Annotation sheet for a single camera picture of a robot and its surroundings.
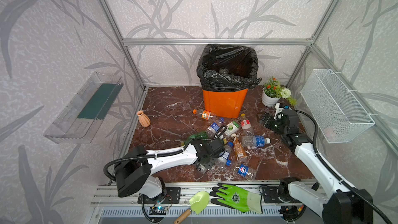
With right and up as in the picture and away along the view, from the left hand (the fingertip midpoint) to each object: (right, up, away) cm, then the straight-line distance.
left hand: (210, 157), depth 82 cm
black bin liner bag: (+12, +51, +20) cm, 56 cm away
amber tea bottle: (+16, +3, +1) cm, 16 cm away
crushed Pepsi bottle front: (+18, -5, -6) cm, 19 cm away
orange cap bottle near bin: (-3, +21, +17) cm, 27 cm away
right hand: (+28, +24, +2) cm, 37 cm away
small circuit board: (-25, -22, -10) cm, 34 cm away
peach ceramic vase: (-40, +19, +10) cm, 45 cm away
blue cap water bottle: (+6, -2, -1) cm, 6 cm away
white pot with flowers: (+43, +35, +23) cm, 60 cm away
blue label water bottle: (+26, +7, +7) cm, 28 cm away
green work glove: (+11, -16, -10) cm, 21 cm away
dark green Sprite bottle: (-6, +10, +7) cm, 14 cm away
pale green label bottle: (-4, -4, -6) cm, 8 cm away
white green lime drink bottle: (+13, +13, +12) cm, 22 cm away
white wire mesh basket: (+53, +24, -19) cm, 61 cm away
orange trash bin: (+10, +27, +21) cm, 36 cm away
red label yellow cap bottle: (+22, +16, +12) cm, 30 cm away
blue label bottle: (+1, +13, +11) cm, 17 cm away
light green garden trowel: (-6, -18, -9) cm, 21 cm away
